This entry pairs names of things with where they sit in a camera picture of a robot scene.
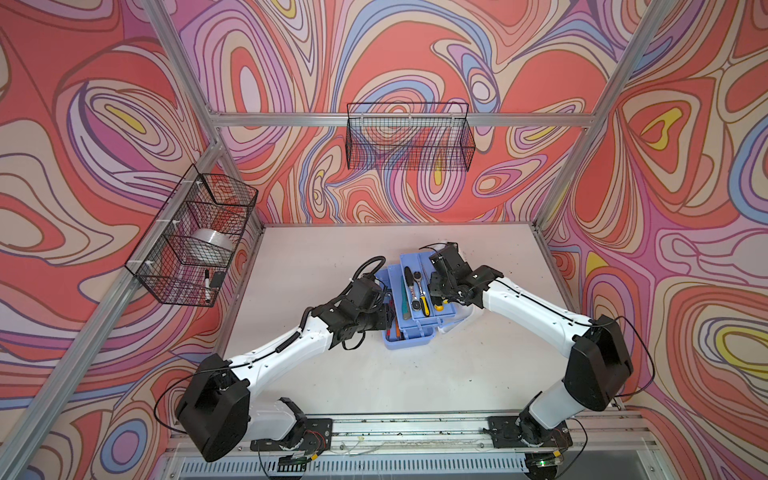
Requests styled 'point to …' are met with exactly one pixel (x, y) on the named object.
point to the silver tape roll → (214, 239)
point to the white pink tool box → (415, 316)
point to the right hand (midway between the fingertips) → (440, 289)
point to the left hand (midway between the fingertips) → (392, 313)
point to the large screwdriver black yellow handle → (437, 302)
